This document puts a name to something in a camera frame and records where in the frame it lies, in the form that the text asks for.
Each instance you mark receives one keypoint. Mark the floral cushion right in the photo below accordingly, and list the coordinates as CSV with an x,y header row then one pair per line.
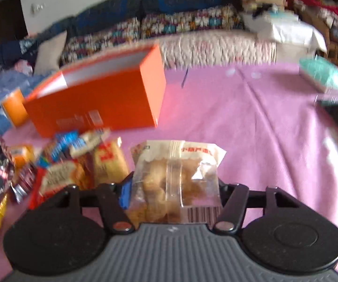
x,y
218,17

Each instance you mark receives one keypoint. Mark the beige pillow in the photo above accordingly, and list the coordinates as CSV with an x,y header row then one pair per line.
x,y
49,54

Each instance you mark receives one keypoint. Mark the orange cardboard box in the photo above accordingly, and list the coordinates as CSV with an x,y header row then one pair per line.
x,y
124,90

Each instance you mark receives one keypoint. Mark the white paper sheet pile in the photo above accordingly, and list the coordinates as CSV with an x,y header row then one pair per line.
x,y
285,28

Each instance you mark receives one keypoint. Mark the red chip snack bag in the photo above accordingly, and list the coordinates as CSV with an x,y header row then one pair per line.
x,y
56,177

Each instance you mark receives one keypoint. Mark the floral cushion left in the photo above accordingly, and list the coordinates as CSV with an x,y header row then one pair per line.
x,y
80,47

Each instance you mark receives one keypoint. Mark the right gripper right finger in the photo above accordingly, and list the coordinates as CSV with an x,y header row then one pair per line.
x,y
234,199

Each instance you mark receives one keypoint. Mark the red cloth pile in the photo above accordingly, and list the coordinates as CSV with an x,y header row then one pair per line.
x,y
324,11

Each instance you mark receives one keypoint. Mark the teal tissue pack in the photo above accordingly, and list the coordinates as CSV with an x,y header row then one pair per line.
x,y
322,74

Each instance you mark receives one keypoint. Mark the blue cookie snack packet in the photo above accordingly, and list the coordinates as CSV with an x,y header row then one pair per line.
x,y
71,145

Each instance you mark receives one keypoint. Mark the yellow noodle snack packet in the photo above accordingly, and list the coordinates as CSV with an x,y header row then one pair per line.
x,y
110,164

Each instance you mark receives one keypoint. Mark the blue patterned sofa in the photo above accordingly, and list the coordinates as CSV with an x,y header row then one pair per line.
x,y
103,15

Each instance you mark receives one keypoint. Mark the beige quilted sofa cover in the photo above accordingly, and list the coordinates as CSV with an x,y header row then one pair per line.
x,y
214,48

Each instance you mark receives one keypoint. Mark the clear bag of pastries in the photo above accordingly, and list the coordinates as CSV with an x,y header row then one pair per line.
x,y
175,181

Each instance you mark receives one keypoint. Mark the orange cylindrical can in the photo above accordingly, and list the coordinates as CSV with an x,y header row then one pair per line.
x,y
12,105

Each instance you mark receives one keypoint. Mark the wall light switch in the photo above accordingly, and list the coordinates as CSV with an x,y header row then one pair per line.
x,y
35,8

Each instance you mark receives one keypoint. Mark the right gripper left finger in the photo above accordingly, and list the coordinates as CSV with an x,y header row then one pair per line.
x,y
115,221

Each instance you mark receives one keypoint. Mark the floral cushion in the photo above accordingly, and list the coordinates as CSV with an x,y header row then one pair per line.
x,y
218,17
80,47

